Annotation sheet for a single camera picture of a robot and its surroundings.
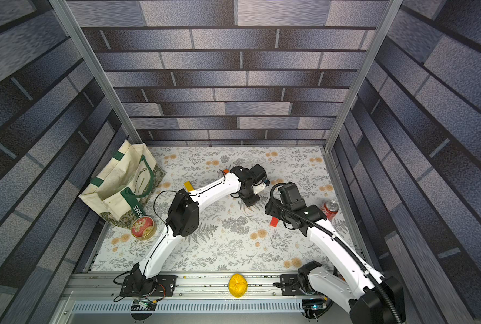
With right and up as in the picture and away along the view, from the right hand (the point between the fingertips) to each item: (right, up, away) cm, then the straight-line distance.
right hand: (272, 206), depth 81 cm
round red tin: (-55, -10, +4) cm, 56 cm away
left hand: (-8, +1, +12) cm, 14 cm away
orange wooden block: (-22, +14, +28) cm, 38 cm away
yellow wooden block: (-41, +6, +22) cm, 46 cm away
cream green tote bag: (-60, +7, -6) cm, 60 cm away
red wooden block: (+2, -9, +9) cm, 13 cm away
